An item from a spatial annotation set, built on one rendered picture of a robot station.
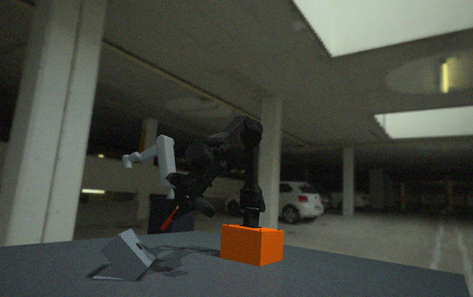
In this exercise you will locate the red peg with white band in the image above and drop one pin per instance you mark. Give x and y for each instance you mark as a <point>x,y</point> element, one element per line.
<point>167,222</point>

